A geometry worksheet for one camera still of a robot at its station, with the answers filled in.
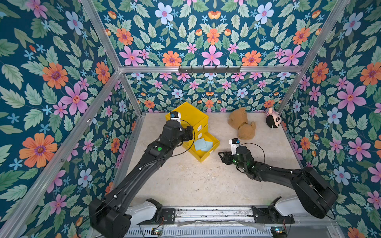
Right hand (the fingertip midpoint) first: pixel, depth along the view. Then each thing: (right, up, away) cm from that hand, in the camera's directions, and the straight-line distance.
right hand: (222, 152), depth 88 cm
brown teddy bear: (+13, +20, +15) cm, 28 cm away
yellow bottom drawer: (-14, -2, +5) cm, 15 cm away
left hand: (-20, +15, -13) cm, 28 cm away
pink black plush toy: (+39, +22, +17) cm, 47 cm away
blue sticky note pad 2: (-8, +2, +12) cm, 14 cm away
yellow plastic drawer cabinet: (-19, +22, +2) cm, 30 cm away
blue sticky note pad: (-14, +4, +10) cm, 17 cm away
